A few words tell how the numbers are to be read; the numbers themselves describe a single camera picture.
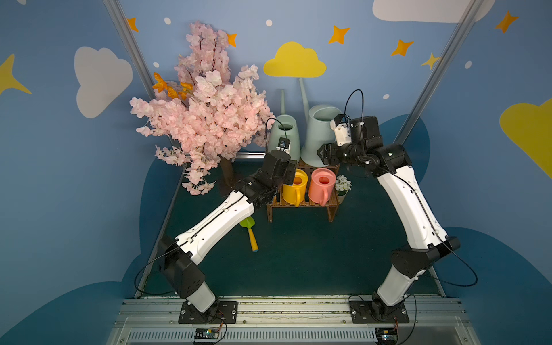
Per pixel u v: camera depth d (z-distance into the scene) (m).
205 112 0.66
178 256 0.41
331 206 0.88
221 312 0.74
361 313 0.74
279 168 0.55
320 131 0.72
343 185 0.96
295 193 0.78
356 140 0.53
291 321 0.74
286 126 0.74
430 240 0.44
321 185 0.79
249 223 0.96
